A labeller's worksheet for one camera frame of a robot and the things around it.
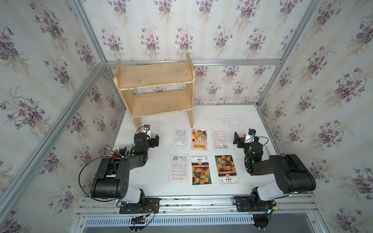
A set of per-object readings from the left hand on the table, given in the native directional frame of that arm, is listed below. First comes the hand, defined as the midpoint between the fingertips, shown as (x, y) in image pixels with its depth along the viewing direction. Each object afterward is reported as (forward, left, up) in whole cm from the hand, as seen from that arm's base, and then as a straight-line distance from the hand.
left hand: (150, 134), depth 93 cm
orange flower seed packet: (-21, -48, -7) cm, 52 cm away
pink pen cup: (-13, +16, +1) cm, 20 cm away
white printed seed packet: (+2, -19, -6) cm, 20 cm away
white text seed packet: (-19, -19, -7) cm, 28 cm away
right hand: (-2, -61, +5) cm, 61 cm away
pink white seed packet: (0, -46, -6) cm, 47 cm away
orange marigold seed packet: (-21, -32, -6) cm, 39 cm away
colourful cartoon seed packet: (0, -33, -6) cm, 33 cm away
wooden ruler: (-9, -77, -5) cm, 78 cm away
